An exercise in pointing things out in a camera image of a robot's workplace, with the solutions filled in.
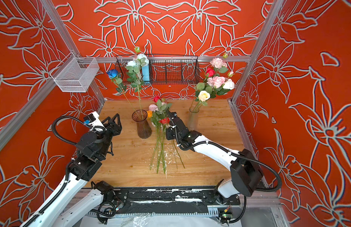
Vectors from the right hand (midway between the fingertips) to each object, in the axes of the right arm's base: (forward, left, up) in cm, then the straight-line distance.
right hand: (165, 128), depth 82 cm
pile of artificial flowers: (+21, +6, -10) cm, 24 cm away
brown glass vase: (+4, +15, -7) cm, 17 cm away
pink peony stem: (+26, +11, -10) cm, 30 cm away
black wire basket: (+41, +1, +14) cm, 43 cm away
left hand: (-4, +23, +19) cm, 30 cm away
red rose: (+18, +5, +8) cm, 20 cm away
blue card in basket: (+34, +13, +15) cm, 40 cm away
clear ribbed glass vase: (+11, -18, -5) cm, 22 cm away
